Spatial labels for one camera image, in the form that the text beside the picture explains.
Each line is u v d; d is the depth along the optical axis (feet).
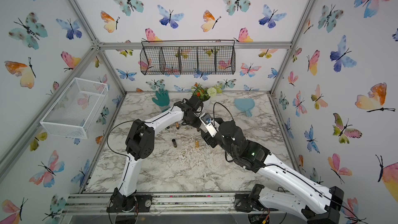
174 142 2.92
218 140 1.90
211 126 1.75
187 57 3.21
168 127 2.14
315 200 1.29
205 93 3.27
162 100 3.87
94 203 2.49
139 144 1.82
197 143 2.98
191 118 2.71
